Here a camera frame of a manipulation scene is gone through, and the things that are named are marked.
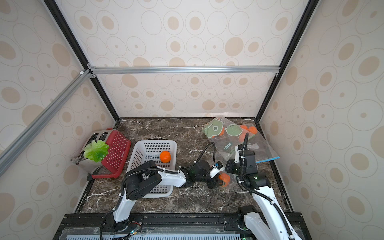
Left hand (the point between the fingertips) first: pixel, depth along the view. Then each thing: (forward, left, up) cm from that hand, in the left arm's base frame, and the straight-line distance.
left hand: (227, 181), depth 82 cm
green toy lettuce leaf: (+10, +69, +14) cm, 71 cm away
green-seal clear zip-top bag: (+35, -4, -3) cm, 35 cm away
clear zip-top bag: (-1, -5, -5) cm, 7 cm away
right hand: (+7, -3, +9) cm, 12 cm away
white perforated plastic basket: (+21, +51, -3) cm, 55 cm away
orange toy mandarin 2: (0, +1, +4) cm, 4 cm away
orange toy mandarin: (+14, +36, +2) cm, 39 cm away
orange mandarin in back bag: (+34, -15, +4) cm, 37 cm away
